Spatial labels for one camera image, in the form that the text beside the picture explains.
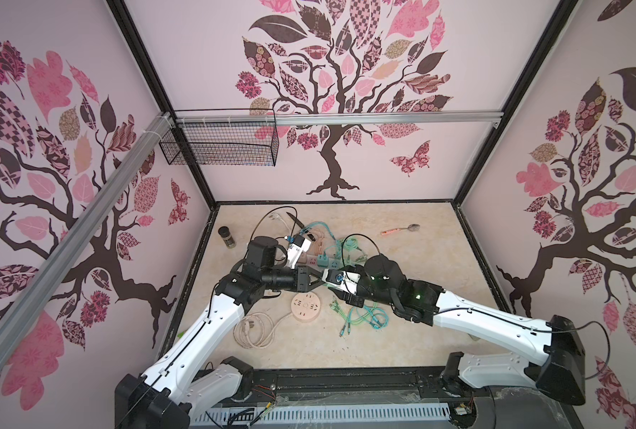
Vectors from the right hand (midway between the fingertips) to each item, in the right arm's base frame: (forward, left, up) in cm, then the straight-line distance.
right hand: (333, 273), depth 72 cm
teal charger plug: (+16, +3, -18) cm, 24 cm away
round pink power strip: (-1, +9, -21) cm, 23 cm away
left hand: (-4, +3, 0) cm, 5 cm away
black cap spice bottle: (+26, +40, -13) cm, 50 cm away
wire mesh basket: (+50, +30, +12) cm, 60 cm away
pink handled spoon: (+34, -36, -22) cm, 54 cm away
